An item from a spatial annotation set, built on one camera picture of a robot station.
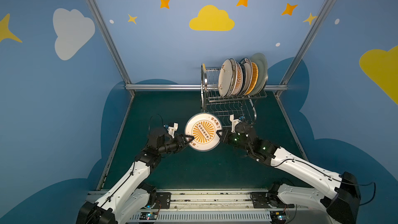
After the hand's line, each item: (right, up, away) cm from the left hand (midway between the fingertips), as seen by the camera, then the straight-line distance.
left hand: (195, 141), depth 74 cm
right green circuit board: (+39, -35, -3) cm, 53 cm away
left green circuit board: (-22, -34, -3) cm, 41 cm away
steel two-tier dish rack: (+21, +15, +33) cm, 42 cm away
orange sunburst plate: (+4, +6, +4) cm, 9 cm away
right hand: (+11, +5, 0) cm, 12 cm away
